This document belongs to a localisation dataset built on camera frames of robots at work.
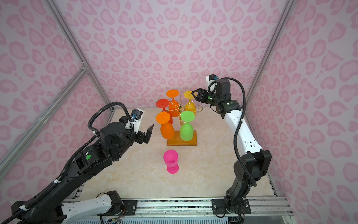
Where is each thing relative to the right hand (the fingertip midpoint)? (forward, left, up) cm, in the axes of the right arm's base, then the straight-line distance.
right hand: (196, 91), depth 75 cm
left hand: (-21, +24, +2) cm, 32 cm away
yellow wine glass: (+1, +3, -13) cm, 13 cm away
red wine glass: (-4, +18, -5) cm, 19 cm away
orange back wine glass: (-3, +13, -8) cm, 15 cm away
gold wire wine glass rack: (-5, +8, -7) cm, 12 cm away
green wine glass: (-15, +5, -14) cm, 21 cm away
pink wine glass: (-26, +14, -27) cm, 40 cm away
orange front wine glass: (-15, +16, -14) cm, 26 cm away
